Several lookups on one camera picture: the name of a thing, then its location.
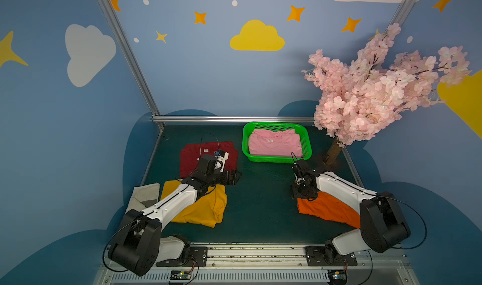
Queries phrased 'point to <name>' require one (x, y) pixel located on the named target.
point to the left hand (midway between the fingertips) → (235, 170)
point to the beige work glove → (144, 196)
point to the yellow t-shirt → (208, 210)
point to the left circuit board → (180, 275)
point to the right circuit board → (337, 277)
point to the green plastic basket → (300, 129)
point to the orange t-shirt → (326, 207)
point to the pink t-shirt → (285, 144)
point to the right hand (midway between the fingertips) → (301, 192)
